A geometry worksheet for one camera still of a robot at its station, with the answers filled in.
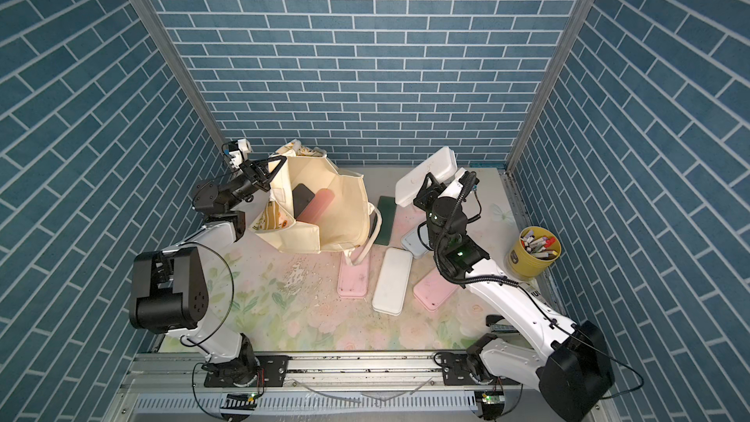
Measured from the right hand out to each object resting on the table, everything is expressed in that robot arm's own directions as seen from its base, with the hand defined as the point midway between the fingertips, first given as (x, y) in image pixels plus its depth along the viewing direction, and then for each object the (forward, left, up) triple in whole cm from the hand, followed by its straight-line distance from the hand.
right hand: (431, 177), depth 73 cm
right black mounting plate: (-37, -10, -32) cm, 50 cm away
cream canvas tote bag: (0, +23, -22) cm, 32 cm away
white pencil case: (-14, +9, -32) cm, 36 cm away
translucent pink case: (+7, +36, -25) cm, 45 cm away
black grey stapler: (-23, -20, -33) cm, 45 cm away
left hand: (0, +35, +2) cm, 35 cm away
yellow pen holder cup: (-5, -33, -23) cm, 40 cm away
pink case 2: (-16, -4, -32) cm, 36 cm away
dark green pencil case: (+12, +12, -29) cm, 34 cm away
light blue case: (-17, +3, -3) cm, 18 cm away
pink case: (-16, +21, -30) cm, 40 cm away
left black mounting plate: (-41, +38, -33) cm, 64 cm away
